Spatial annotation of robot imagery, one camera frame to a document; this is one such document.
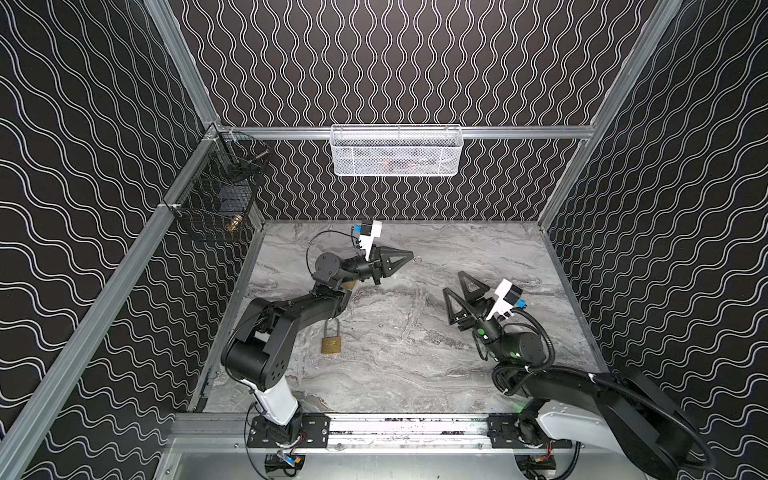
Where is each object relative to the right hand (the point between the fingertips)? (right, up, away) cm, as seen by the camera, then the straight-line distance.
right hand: (454, 283), depth 68 cm
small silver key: (-7, +5, +4) cm, 10 cm away
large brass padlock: (-32, -20, +21) cm, 43 cm away
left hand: (-8, +5, +1) cm, 9 cm away
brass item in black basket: (-56, +16, +14) cm, 60 cm away
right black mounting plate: (+14, -33, -1) cm, 36 cm away
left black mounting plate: (-33, -38, +7) cm, 51 cm away
